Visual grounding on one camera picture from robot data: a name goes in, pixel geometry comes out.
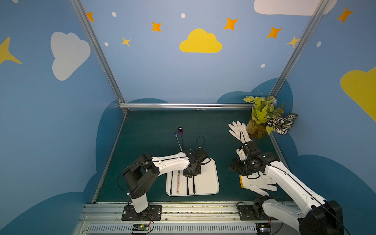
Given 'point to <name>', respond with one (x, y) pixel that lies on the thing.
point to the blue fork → (171, 189)
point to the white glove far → (240, 131)
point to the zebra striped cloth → (282, 125)
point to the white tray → (207, 183)
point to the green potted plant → (264, 109)
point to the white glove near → (256, 182)
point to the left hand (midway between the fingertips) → (196, 171)
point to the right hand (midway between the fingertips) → (233, 166)
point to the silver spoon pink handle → (178, 181)
